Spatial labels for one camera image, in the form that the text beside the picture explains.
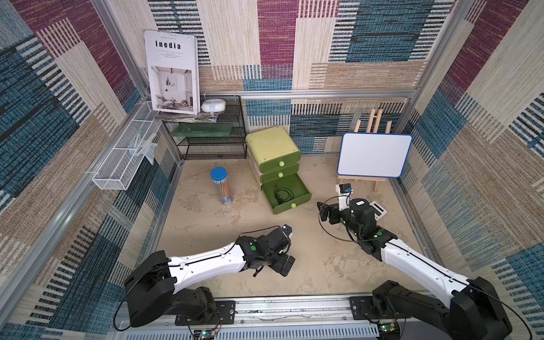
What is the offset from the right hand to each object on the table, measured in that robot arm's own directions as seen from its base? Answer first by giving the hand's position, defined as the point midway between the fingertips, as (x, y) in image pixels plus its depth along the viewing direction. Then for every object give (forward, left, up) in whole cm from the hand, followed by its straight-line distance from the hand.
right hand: (329, 198), depth 83 cm
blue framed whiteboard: (+21, -26, +2) cm, 34 cm away
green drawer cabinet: (+18, +21, +4) cm, 28 cm away
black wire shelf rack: (+44, +48, -6) cm, 65 cm away
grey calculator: (+3, -26, -16) cm, 30 cm away
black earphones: (+14, +17, -16) cm, 27 cm away
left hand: (-18, +18, -11) cm, 28 cm away
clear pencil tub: (+10, +43, +4) cm, 44 cm away
